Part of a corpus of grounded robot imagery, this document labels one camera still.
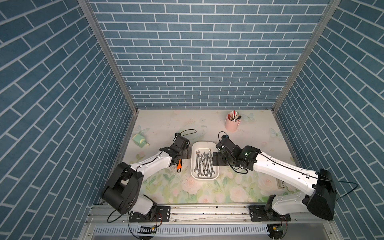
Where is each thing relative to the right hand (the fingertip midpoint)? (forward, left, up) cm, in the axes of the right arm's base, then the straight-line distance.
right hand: (218, 158), depth 79 cm
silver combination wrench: (-3, +4, +3) cm, 6 cm away
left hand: (+7, +20, -8) cm, 22 cm away
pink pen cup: (+30, -9, -6) cm, 32 cm away
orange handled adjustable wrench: (0, +23, -12) cm, 26 cm away
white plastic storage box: (+4, +9, -12) cm, 16 cm away
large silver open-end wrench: (+4, +12, -13) cm, 18 cm away
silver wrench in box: (-1, +7, -13) cm, 15 cm away
